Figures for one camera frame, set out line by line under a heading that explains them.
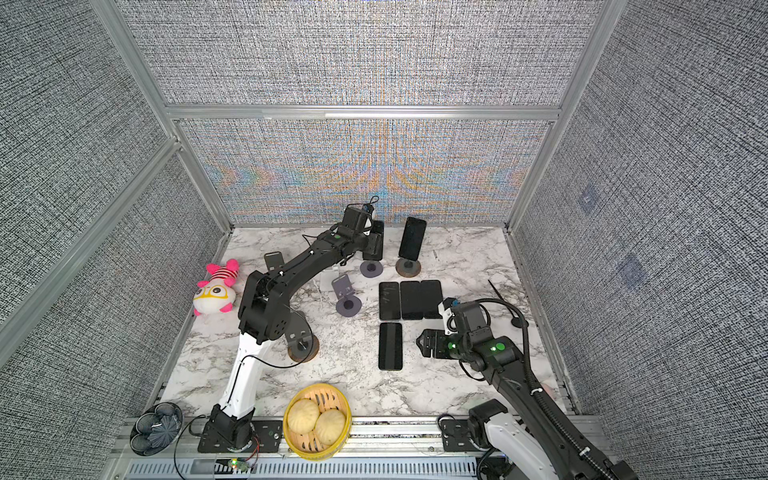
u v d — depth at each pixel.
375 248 0.90
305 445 0.70
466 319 0.60
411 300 0.99
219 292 0.92
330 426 0.69
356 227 0.79
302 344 0.86
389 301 0.98
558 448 0.42
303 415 0.70
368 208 0.88
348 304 0.97
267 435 0.73
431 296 0.99
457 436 0.73
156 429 0.73
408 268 1.06
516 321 0.93
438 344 0.69
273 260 0.98
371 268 1.07
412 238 0.97
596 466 0.39
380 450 0.73
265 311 0.59
